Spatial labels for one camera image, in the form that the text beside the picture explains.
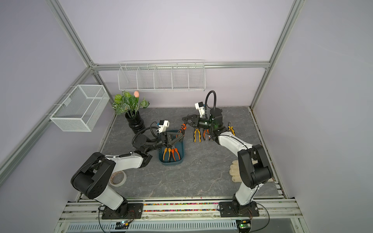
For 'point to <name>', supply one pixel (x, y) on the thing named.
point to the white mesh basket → (80, 109)
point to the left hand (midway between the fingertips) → (183, 138)
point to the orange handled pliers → (176, 149)
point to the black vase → (135, 121)
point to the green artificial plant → (130, 104)
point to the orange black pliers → (183, 127)
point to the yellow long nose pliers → (165, 151)
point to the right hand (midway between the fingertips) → (182, 119)
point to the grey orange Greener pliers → (204, 131)
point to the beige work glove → (234, 171)
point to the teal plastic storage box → (179, 145)
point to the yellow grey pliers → (194, 138)
